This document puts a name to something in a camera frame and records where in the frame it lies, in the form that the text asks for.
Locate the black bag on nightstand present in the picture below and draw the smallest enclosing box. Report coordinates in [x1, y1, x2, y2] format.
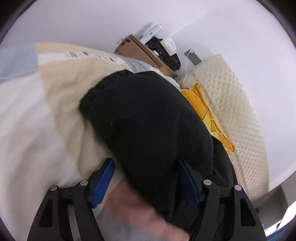
[145, 37, 181, 71]

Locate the cream quilted headboard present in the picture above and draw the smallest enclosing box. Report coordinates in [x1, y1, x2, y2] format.
[180, 54, 269, 201]

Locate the white tissue box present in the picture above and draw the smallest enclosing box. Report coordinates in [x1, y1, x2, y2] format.
[160, 38, 177, 56]

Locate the black puffer jacket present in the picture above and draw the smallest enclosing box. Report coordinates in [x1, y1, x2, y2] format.
[79, 70, 234, 232]

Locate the grey wall socket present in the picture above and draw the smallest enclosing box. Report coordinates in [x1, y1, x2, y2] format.
[184, 49, 202, 66]

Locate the wooden nightstand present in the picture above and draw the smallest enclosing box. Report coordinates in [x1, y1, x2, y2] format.
[115, 35, 178, 78]

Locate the white charging cable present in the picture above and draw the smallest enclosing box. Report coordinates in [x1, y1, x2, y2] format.
[182, 49, 219, 144]

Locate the yellow pillow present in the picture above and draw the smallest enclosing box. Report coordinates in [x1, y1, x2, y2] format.
[181, 83, 235, 155]

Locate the patchwork plaid bed quilt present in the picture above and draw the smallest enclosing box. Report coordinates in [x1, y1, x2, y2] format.
[0, 42, 190, 241]

